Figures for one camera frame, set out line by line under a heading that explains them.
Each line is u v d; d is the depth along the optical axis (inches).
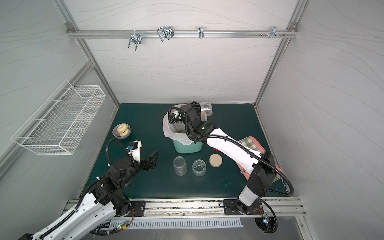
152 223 27.7
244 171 32.9
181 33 30.8
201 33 30.8
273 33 30.2
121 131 38.3
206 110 27.8
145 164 25.6
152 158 26.1
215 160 35.2
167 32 30.0
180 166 30.2
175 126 34.7
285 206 30.2
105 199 20.6
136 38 31.1
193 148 35.8
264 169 16.3
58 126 26.6
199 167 34.2
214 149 21.1
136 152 25.3
